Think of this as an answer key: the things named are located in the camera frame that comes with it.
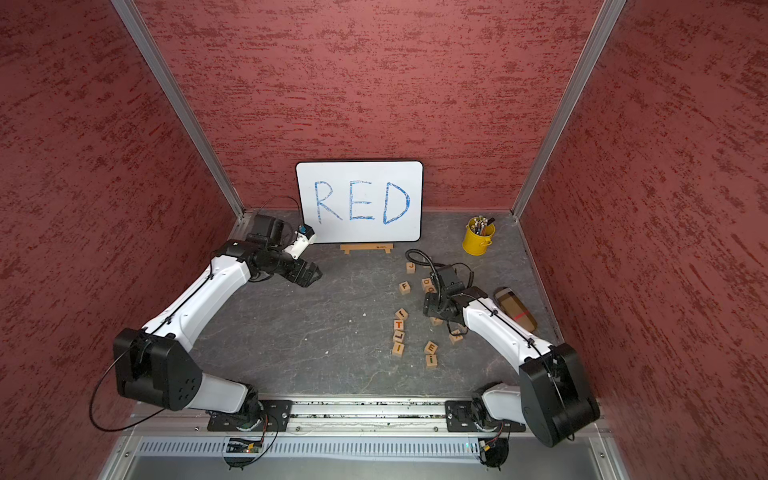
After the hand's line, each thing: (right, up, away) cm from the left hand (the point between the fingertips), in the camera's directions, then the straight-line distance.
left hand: (305, 272), depth 83 cm
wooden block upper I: (+28, -13, +6) cm, 32 cm away
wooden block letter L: (+27, -19, +2) cm, 33 cm away
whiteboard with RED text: (+15, +22, +14) cm, 30 cm away
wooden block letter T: (+27, -16, +4) cm, 32 cm away
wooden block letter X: (+43, -19, +2) cm, 47 cm away
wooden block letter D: (+37, -7, +12) cm, 40 cm away
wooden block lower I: (+27, -22, 0) cm, 34 cm away
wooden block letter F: (+29, -7, +12) cm, 32 cm away
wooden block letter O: (+36, -5, +14) cm, 39 cm away
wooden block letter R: (+38, -16, +6) cm, 42 cm away
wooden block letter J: (+32, -1, +17) cm, 36 cm away
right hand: (+38, -13, +4) cm, 41 cm away
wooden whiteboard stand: (+17, +7, +21) cm, 28 cm away
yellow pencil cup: (+54, +11, +16) cm, 58 cm away
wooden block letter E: (+36, -21, 0) cm, 42 cm away
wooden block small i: (+36, -24, -2) cm, 43 cm away
